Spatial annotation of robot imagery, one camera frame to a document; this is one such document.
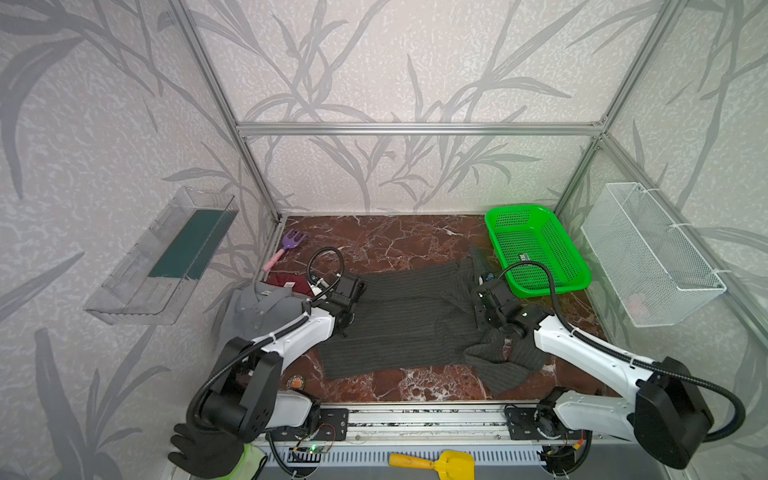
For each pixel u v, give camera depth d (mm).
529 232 1155
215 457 687
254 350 447
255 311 871
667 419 400
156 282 630
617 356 460
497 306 643
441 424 752
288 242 1114
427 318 924
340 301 697
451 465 677
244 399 416
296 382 805
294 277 1012
